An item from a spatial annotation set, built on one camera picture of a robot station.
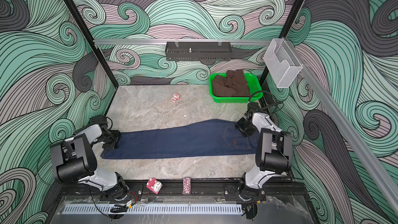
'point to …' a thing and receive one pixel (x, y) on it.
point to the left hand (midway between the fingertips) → (120, 138)
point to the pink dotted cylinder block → (186, 186)
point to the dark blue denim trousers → (209, 137)
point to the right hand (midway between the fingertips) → (239, 129)
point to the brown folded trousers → (234, 84)
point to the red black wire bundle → (122, 208)
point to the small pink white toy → (174, 97)
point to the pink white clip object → (154, 185)
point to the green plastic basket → (217, 99)
